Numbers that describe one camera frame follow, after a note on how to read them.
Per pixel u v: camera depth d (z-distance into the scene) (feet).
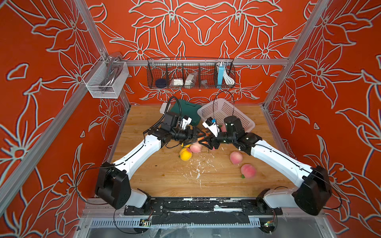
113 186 1.34
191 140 2.23
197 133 2.47
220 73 2.83
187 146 3.02
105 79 2.71
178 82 2.86
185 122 2.42
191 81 2.99
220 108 3.82
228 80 2.95
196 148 2.89
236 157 2.76
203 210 2.39
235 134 1.93
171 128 2.12
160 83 3.22
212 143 2.18
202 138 2.32
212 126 2.12
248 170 2.62
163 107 3.84
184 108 3.54
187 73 3.30
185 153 2.84
